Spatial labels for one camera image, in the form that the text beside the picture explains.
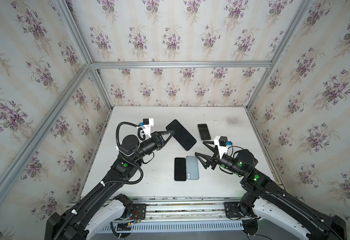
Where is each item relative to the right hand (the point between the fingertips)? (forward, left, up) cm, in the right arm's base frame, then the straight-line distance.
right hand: (198, 149), depth 66 cm
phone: (+4, +7, +4) cm, 10 cm away
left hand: (+4, +11, +8) cm, 14 cm away
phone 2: (+29, -11, -27) cm, 41 cm away
